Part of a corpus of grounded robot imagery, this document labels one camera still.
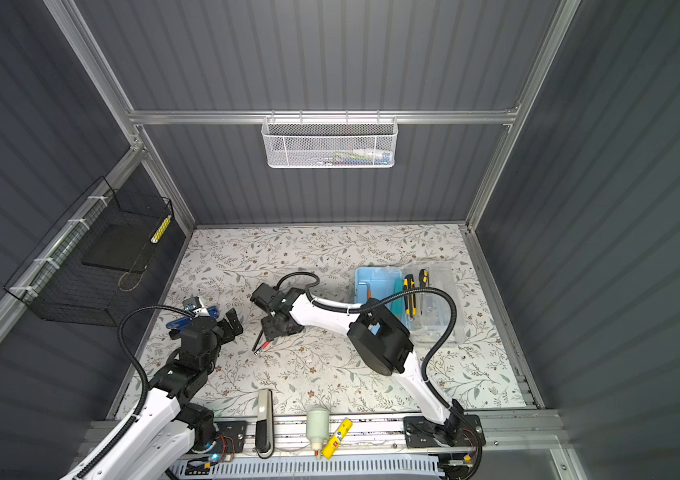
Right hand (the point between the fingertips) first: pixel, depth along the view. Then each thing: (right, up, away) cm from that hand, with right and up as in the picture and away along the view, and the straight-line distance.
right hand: (279, 332), depth 91 cm
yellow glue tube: (+18, -21, -19) cm, 34 cm away
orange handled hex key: (+29, +11, +10) cm, 32 cm away
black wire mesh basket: (-43, +19, -27) cm, 54 cm away
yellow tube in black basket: (-31, +29, -11) cm, 44 cm away
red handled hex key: (-4, -3, -2) cm, 5 cm away
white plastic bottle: (+14, -17, -22) cm, 31 cm away
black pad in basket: (-36, +26, -16) cm, 47 cm away
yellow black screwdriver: (+44, +17, -1) cm, 47 cm away
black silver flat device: (+1, -19, -20) cm, 28 cm away
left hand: (-15, +7, -9) cm, 19 cm away
